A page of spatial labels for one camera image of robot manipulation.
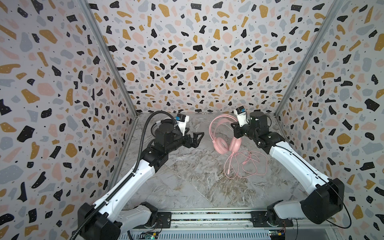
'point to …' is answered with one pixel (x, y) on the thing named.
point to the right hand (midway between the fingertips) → (230, 120)
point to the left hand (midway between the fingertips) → (196, 128)
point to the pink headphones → (221, 145)
